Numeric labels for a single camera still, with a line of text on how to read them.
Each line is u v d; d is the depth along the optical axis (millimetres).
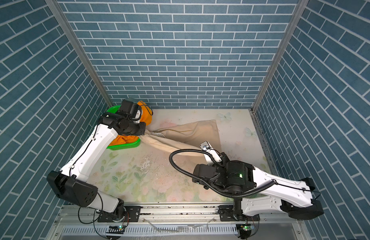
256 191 358
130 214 731
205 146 525
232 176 397
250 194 357
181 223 723
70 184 394
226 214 731
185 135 1010
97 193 412
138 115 669
